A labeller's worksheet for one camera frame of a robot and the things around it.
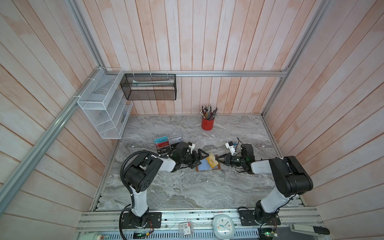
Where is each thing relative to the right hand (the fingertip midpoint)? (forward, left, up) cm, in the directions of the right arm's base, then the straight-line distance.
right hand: (216, 158), depth 90 cm
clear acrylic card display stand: (+15, +29, +3) cm, 33 cm away
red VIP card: (+9, +35, +1) cm, 36 cm away
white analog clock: (-35, -1, -2) cm, 35 cm away
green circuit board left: (-39, +40, -5) cm, 56 cm away
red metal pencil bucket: (+26, +5, +1) cm, 27 cm away
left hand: (-2, +7, +1) cm, 7 cm away
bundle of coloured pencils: (+29, +6, +11) cm, 32 cm away
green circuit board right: (-36, -22, -6) cm, 43 cm away
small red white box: (-36, +18, -3) cm, 40 cm away
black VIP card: (+6, +34, -1) cm, 35 cm away
